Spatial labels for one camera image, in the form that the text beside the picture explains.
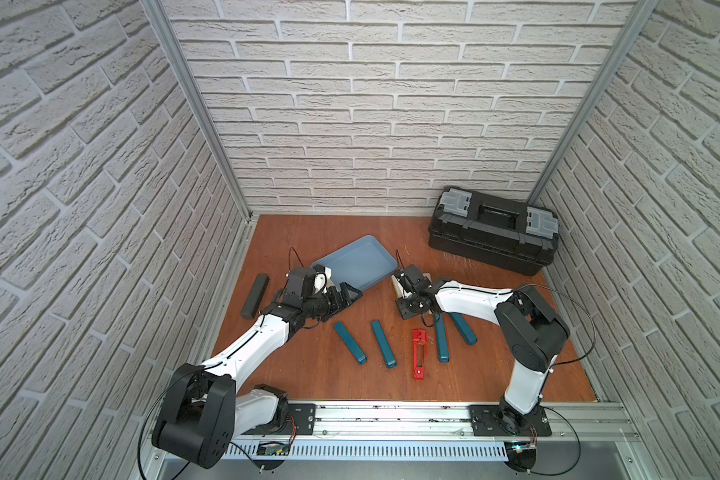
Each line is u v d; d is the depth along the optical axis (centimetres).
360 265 107
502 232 93
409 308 84
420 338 87
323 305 73
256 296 101
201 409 40
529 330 49
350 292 77
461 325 88
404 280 76
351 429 74
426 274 98
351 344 85
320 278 77
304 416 74
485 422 73
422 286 74
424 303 68
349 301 73
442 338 85
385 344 85
